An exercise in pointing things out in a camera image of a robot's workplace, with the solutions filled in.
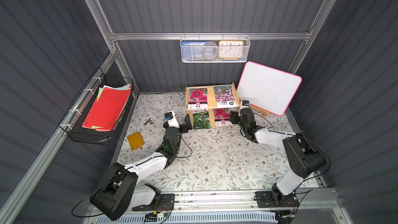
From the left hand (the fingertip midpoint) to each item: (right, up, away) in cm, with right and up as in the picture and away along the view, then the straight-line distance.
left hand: (179, 115), depth 82 cm
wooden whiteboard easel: (+55, 0, +20) cm, 58 cm away
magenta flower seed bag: (+10, +9, +7) cm, 15 cm away
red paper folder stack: (-32, +4, -12) cm, 34 cm away
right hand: (+35, +2, +12) cm, 37 cm away
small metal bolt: (-24, -5, +21) cm, 33 cm away
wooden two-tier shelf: (+17, +5, +3) cm, 18 cm away
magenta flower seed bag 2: (+26, -2, +21) cm, 33 cm away
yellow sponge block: (-29, -16, +12) cm, 35 cm away
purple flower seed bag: (+25, +11, +7) cm, 28 cm away
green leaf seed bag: (+11, -4, +20) cm, 23 cm away
